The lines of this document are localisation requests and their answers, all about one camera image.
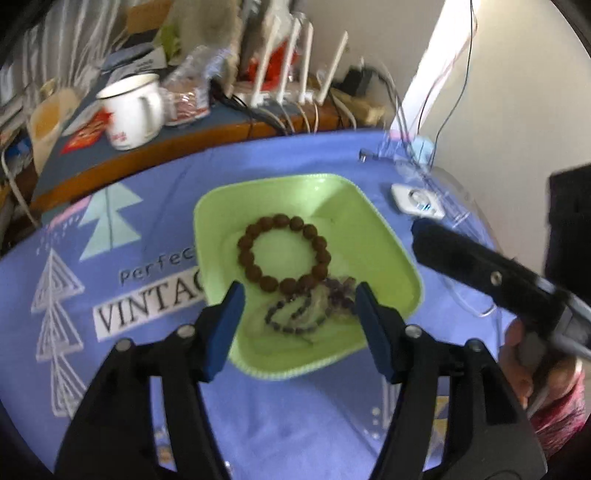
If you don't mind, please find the large brown bead bracelet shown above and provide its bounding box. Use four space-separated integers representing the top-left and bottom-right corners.
236 213 333 295

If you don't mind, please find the dark purple bead bracelet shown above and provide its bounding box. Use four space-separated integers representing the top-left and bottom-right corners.
263 275 359 334

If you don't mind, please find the right hand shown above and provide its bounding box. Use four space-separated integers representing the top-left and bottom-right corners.
498 320 587 411

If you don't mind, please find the white round-button remote device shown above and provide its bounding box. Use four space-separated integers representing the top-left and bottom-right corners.
391 184 446 221

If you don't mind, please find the blue patterned tablecloth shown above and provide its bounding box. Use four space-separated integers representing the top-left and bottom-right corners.
1 131 512 479

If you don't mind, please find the green plastic tray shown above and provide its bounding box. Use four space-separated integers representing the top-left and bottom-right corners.
193 173 423 380

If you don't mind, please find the black power adapter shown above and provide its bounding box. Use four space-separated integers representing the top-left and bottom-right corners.
339 67 375 97

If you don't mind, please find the white wifi router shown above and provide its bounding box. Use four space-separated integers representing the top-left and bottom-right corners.
233 14 349 108

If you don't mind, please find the red envelope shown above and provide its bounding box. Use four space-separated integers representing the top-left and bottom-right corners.
60 109 111 154

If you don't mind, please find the wooden side desk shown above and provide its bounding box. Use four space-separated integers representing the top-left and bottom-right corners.
29 87 389 216

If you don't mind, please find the white enamel star mug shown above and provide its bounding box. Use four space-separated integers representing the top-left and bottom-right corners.
96 73 164 151

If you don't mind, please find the clear plastic snack bag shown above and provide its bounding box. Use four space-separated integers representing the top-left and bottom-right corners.
159 45 230 126

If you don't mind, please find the monitor under dotted cloth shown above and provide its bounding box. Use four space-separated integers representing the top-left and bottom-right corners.
165 0 297 84

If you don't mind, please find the cardboard box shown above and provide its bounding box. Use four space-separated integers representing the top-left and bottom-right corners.
125 0 173 34

